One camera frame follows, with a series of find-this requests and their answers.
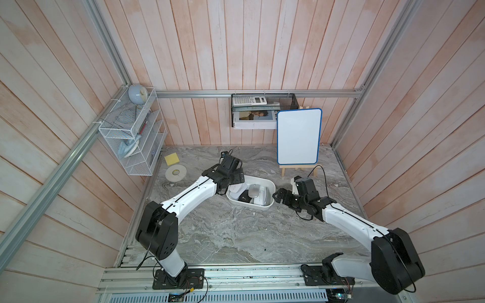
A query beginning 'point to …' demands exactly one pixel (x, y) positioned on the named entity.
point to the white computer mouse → (235, 190)
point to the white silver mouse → (264, 199)
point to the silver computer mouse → (254, 190)
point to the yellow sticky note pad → (172, 159)
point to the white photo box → (255, 120)
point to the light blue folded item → (126, 145)
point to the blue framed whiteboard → (298, 136)
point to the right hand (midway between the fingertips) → (278, 196)
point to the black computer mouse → (245, 197)
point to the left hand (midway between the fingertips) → (234, 178)
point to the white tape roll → (175, 173)
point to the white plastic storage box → (265, 182)
